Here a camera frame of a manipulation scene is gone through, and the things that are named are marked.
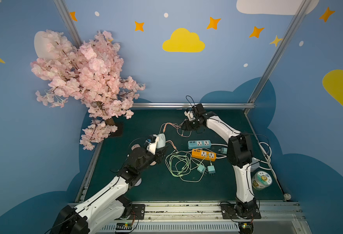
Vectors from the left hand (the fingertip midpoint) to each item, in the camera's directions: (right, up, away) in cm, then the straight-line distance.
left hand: (165, 143), depth 77 cm
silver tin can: (+53, -15, +9) cm, 56 cm away
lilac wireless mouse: (-16, -24, +6) cm, 29 cm away
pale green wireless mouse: (-2, +1, -5) cm, 6 cm away
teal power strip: (+22, -4, +21) cm, 31 cm away
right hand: (+14, +9, +22) cm, 27 cm away
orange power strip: (+24, -10, +16) cm, 31 cm away
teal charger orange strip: (+28, -18, +11) cm, 35 cm away
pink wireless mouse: (-22, -5, +23) cm, 33 cm away
